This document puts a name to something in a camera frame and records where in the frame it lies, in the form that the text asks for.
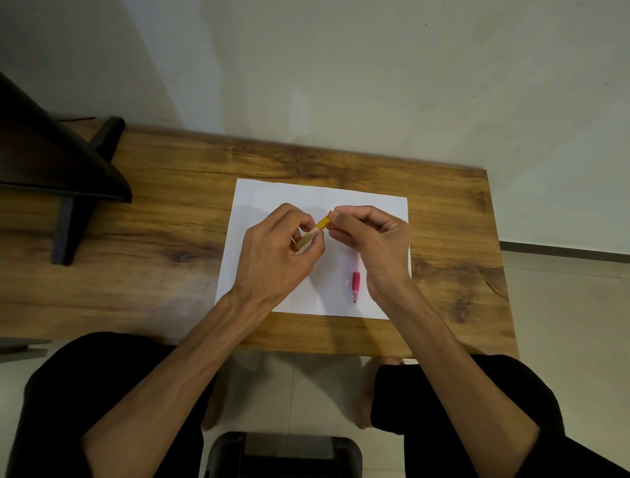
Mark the person's trouser leg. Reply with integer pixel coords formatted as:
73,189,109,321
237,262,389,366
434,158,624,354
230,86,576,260
369,354,566,478
5,331,217,478

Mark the black flat screen television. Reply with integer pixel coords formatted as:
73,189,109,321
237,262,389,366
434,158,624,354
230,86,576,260
0,71,133,204

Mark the person's left forearm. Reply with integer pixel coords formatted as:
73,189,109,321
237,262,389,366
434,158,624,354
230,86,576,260
81,290,274,478

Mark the person's left foot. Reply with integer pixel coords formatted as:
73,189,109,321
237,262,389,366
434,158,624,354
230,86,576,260
201,374,227,432

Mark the white paper sheet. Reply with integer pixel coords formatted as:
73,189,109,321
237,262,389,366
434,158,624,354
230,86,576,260
214,178,412,321

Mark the grey metal bar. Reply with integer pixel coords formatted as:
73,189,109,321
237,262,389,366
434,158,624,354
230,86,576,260
0,337,53,364

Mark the dark skirting board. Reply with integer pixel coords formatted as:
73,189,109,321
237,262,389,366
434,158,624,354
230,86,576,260
499,240,630,257

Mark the orange pen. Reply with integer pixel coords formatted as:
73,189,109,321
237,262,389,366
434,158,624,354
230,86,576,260
293,214,335,253

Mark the person's right trouser leg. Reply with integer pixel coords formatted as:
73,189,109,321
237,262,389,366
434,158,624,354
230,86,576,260
369,354,566,478

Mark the black right shirt sleeve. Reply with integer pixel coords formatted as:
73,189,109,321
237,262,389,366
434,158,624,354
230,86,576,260
516,433,630,478

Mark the person's left trouser leg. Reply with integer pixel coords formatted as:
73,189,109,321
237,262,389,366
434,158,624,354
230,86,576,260
5,331,217,478

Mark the person's left hand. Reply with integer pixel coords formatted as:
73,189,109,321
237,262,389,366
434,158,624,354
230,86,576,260
230,202,327,312

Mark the black stool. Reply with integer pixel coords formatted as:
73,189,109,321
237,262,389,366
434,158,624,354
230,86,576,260
204,431,364,478

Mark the person's right forearm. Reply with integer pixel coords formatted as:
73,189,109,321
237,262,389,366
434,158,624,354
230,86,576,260
381,275,542,478

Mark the person's right foot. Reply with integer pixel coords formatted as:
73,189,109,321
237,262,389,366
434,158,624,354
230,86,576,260
354,358,404,430

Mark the person's right hand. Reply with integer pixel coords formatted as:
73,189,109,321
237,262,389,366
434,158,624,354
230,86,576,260
326,205,412,306

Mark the black television stand leg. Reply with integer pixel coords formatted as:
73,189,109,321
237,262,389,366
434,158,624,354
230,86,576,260
51,116,126,267

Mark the person's foot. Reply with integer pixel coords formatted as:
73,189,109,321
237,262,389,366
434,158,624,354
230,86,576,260
354,358,404,430
201,374,227,432

